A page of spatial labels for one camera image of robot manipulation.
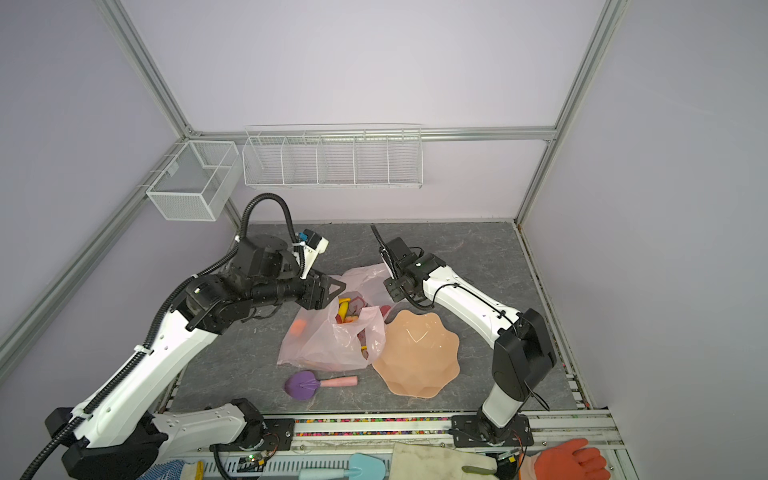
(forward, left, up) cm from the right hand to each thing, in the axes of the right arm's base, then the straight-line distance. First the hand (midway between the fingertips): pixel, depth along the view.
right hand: (402, 284), depth 85 cm
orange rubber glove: (-40, -39, -14) cm, 58 cm away
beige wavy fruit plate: (-15, -5, -17) cm, 23 cm away
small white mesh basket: (+32, +67, +12) cm, 76 cm away
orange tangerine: (-8, +32, -11) cm, 34 cm away
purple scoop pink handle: (-24, +27, -14) cm, 39 cm away
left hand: (-12, +15, +17) cm, 26 cm away
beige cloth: (-40, -3, -14) cm, 43 cm away
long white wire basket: (+41, +21, +16) cm, 48 cm away
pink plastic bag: (-14, +8, +3) cm, 17 cm away
